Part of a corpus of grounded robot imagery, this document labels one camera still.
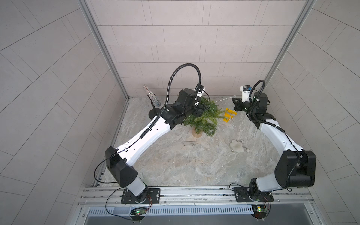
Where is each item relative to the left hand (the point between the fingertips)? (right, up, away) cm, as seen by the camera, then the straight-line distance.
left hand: (202, 101), depth 72 cm
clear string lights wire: (+20, +3, +9) cm, 22 cm away
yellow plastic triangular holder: (+23, -9, +33) cm, 41 cm away
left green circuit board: (-31, -52, -7) cm, 61 cm away
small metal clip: (-7, -27, +17) cm, 32 cm away
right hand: (+19, +3, +11) cm, 23 cm away
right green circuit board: (+28, -54, -5) cm, 61 cm away
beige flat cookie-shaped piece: (+23, -28, +14) cm, 39 cm away
